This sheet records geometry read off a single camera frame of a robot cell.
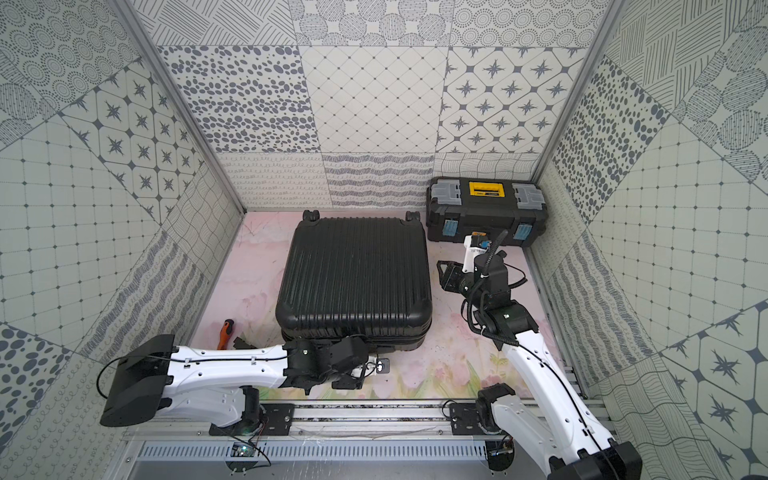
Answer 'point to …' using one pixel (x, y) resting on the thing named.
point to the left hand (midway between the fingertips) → (369, 367)
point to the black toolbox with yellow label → (458, 206)
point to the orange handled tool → (225, 331)
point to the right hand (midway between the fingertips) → (443, 267)
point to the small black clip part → (240, 344)
